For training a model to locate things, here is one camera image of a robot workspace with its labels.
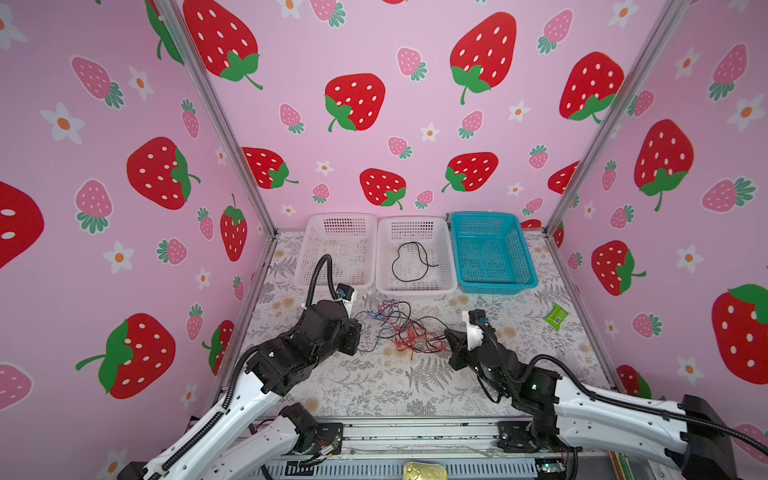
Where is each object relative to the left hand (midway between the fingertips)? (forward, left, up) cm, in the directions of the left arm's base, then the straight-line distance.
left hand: (359, 321), depth 72 cm
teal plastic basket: (+40, -46, -22) cm, 65 cm away
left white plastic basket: (+47, +10, -20) cm, 52 cm away
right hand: (-2, -21, -5) cm, 22 cm away
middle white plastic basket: (+38, -16, -19) cm, 46 cm away
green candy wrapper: (+13, -61, -20) cm, 66 cm away
